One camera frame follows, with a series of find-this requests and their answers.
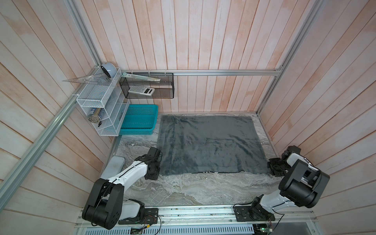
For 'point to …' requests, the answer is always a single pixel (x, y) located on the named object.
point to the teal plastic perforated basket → (140, 119)
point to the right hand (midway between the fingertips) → (269, 165)
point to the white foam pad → (113, 168)
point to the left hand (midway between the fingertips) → (159, 170)
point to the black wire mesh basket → (164, 89)
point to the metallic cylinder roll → (96, 113)
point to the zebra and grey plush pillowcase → (192, 144)
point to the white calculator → (141, 90)
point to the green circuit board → (265, 229)
